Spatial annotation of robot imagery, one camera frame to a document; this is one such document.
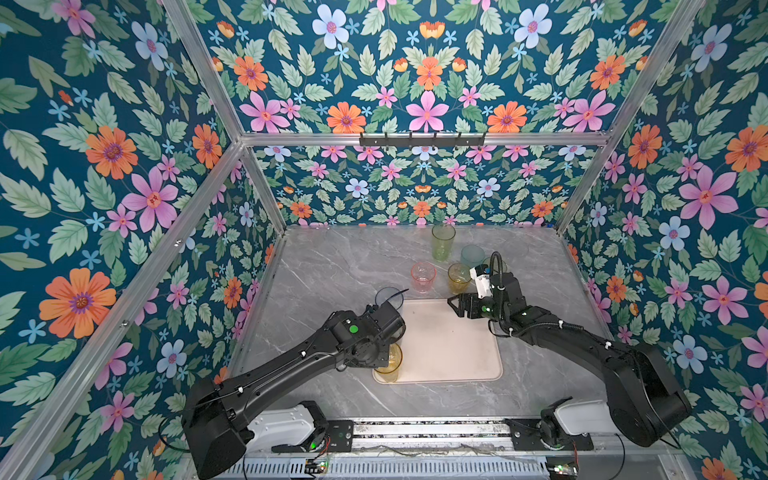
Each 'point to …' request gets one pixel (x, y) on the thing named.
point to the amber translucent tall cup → (390, 373)
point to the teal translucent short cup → (472, 255)
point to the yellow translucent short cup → (459, 277)
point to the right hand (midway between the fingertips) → (458, 297)
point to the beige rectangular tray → (439, 346)
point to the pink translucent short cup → (423, 274)
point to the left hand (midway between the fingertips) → (385, 357)
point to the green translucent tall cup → (442, 240)
